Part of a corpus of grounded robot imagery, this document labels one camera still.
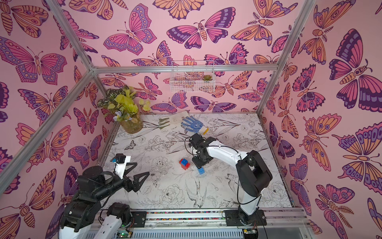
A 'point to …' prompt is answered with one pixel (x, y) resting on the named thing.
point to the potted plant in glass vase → (122, 105)
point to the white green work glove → (172, 120)
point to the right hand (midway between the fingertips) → (201, 161)
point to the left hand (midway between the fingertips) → (143, 167)
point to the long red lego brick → (185, 167)
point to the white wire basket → (192, 82)
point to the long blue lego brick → (201, 171)
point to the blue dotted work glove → (194, 125)
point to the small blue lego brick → (184, 162)
